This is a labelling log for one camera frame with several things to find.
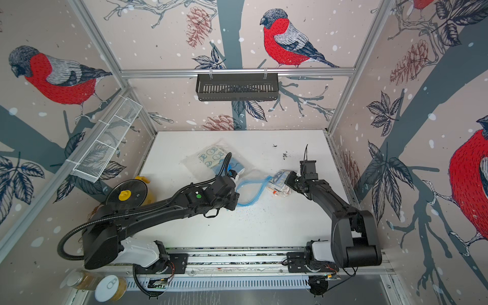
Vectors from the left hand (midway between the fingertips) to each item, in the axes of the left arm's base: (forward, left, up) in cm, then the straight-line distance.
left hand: (241, 194), depth 79 cm
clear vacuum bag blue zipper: (+6, -3, -1) cm, 7 cm away
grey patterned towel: (+8, -17, -8) cm, 20 cm away
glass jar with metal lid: (-30, +53, -3) cm, 61 cm away
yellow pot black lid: (0, +48, 0) cm, 48 cm away
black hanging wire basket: (+59, +4, +14) cm, 61 cm away
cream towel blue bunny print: (+29, +18, -11) cm, 36 cm away
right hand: (+12, -22, -6) cm, 26 cm away
